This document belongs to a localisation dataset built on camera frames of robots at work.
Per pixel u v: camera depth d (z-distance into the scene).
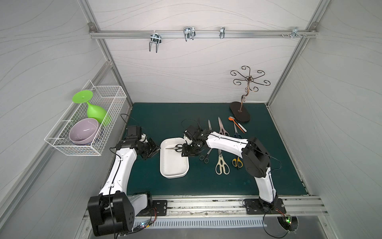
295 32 0.76
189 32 0.76
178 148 0.95
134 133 0.64
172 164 0.89
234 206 0.75
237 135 1.01
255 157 0.51
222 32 0.79
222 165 0.88
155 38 0.78
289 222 0.72
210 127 1.06
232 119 1.11
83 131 0.62
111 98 0.80
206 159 0.90
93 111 0.63
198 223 0.70
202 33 0.79
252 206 0.75
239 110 1.15
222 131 1.04
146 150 0.68
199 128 1.04
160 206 0.74
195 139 0.70
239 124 1.08
